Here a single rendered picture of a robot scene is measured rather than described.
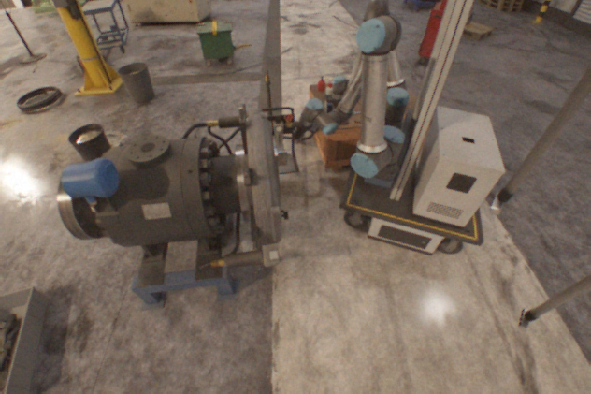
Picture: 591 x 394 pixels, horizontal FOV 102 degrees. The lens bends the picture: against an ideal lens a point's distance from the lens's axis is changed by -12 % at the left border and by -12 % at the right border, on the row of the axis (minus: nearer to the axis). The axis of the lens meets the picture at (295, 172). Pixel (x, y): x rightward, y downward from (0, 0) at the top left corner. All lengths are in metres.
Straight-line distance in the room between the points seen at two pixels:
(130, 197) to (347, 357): 1.42
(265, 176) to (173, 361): 1.19
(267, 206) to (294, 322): 0.83
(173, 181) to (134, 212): 0.25
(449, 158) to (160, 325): 1.92
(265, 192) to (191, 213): 0.39
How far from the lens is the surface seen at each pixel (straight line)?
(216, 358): 1.83
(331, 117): 1.53
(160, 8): 7.59
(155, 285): 1.80
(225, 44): 4.65
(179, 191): 1.38
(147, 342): 1.98
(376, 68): 1.20
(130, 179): 1.48
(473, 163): 1.64
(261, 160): 1.24
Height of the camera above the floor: 1.75
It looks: 44 degrees down
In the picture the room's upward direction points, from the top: straight up
